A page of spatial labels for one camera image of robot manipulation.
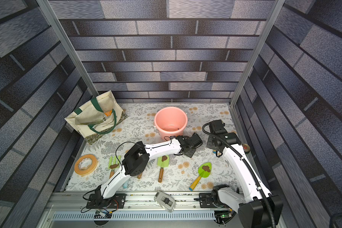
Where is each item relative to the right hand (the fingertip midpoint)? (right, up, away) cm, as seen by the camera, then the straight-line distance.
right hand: (215, 142), depth 78 cm
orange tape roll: (-78, -18, +3) cm, 80 cm away
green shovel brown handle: (-31, -15, +8) cm, 35 cm away
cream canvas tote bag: (-81, +13, +22) cm, 85 cm away
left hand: (-12, -8, +14) cm, 20 cm away
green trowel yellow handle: (-5, -18, +7) cm, 20 cm away
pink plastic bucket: (-26, +11, +21) cm, 35 cm away
